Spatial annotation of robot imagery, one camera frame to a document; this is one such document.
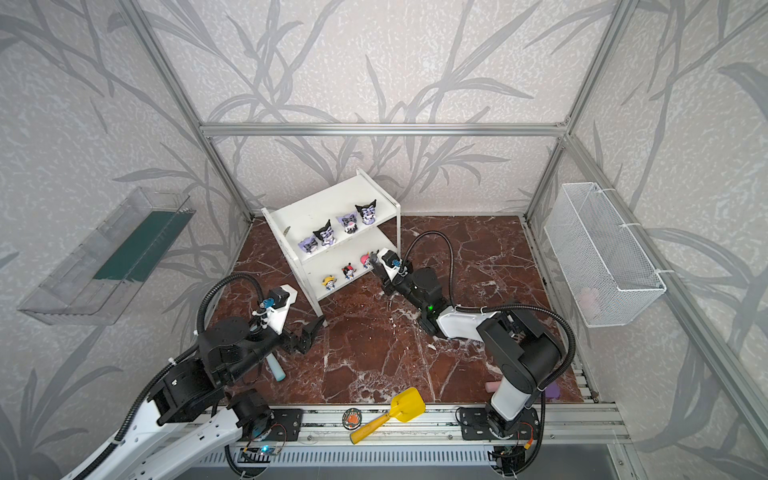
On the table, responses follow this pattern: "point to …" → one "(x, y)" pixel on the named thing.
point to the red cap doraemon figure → (349, 271)
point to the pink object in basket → (587, 298)
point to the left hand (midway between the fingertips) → (313, 298)
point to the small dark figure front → (373, 258)
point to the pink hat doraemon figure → (364, 260)
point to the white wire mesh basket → (609, 278)
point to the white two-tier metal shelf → (295, 218)
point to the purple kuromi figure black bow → (308, 244)
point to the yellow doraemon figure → (329, 282)
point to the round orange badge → (352, 418)
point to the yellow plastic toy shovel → (405, 404)
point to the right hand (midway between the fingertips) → (380, 247)
